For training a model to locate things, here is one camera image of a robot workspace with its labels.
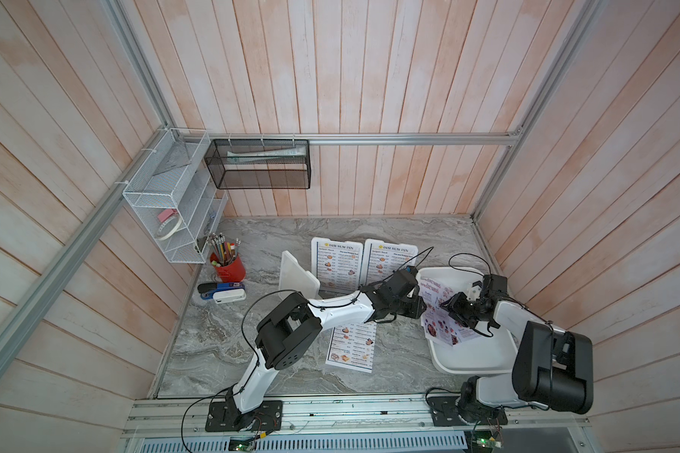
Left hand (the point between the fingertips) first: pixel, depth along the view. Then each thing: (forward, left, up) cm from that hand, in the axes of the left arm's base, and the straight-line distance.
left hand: (422, 312), depth 84 cm
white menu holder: (+6, +39, +9) cm, 40 cm away
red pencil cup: (+19, +64, +1) cm, 67 cm away
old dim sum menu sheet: (-8, +21, -8) cm, 24 cm away
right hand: (+6, -11, -6) cm, 13 cm away
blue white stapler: (+9, +65, -4) cm, 65 cm away
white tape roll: (+14, +73, +20) cm, 77 cm away
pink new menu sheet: (-2, -6, -5) cm, 8 cm away
